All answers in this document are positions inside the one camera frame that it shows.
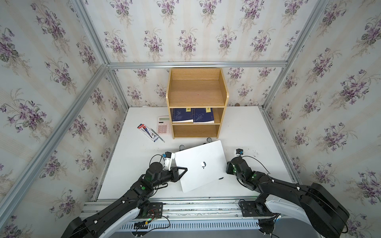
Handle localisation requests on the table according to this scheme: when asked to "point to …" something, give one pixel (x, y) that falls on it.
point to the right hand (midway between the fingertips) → (228, 163)
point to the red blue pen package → (148, 132)
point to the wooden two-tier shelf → (196, 98)
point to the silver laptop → (205, 164)
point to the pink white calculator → (163, 125)
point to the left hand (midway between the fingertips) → (188, 173)
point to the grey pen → (157, 135)
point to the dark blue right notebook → (203, 115)
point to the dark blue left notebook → (182, 115)
